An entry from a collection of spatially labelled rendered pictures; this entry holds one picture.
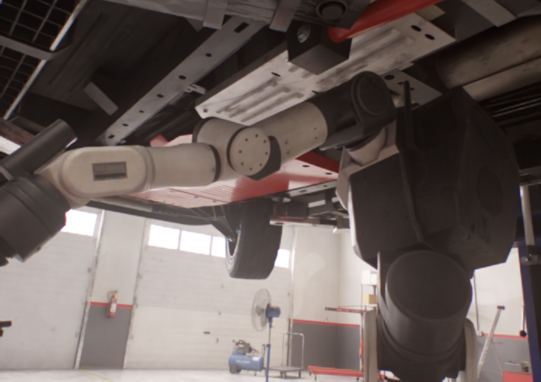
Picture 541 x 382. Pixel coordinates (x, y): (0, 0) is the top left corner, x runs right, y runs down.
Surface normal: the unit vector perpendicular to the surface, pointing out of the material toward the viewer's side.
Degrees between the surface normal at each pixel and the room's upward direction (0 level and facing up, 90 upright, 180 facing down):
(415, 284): 69
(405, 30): 180
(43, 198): 92
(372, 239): 106
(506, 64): 157
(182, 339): 90
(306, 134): 114
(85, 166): 99
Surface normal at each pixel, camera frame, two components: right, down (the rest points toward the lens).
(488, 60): -0.53, 0.63
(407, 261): -0.17, -0.63
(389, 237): -0.68, 0.00
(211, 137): -0.66, -0.35
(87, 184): 0.63, -0.04
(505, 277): -0.80, -0.24
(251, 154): 0.63, 0.23
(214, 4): -0.07, 0.95
